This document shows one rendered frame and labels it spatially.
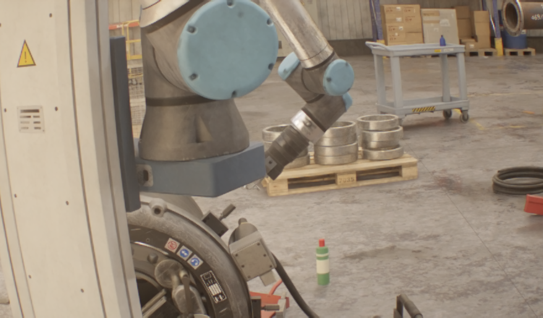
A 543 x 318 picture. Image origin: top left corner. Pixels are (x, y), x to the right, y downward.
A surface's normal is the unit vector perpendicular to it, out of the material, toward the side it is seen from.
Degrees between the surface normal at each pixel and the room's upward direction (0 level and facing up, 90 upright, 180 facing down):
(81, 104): 90
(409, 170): 90
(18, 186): 90
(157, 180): 90
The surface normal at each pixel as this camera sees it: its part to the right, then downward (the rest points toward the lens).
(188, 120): 0.04, -0.16
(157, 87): -0.61, 0.20
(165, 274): 0.09, 0.18
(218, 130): 0.50, -0.23
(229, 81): 0.38, 0.22
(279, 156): -0.20, 0.11
